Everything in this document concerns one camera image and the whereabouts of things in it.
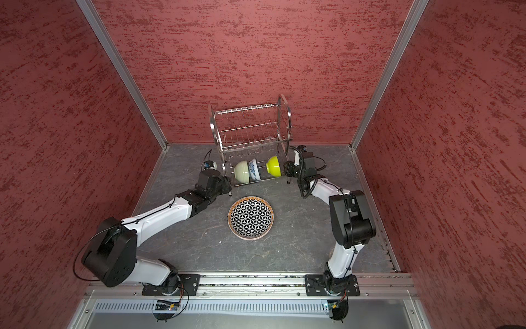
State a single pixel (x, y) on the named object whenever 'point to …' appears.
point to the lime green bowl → (273, 166)
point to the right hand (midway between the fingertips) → (286, 167)
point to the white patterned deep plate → (251, 218)
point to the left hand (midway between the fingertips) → (226, 183)
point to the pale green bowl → (242, 171)
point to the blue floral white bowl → (254, 173)
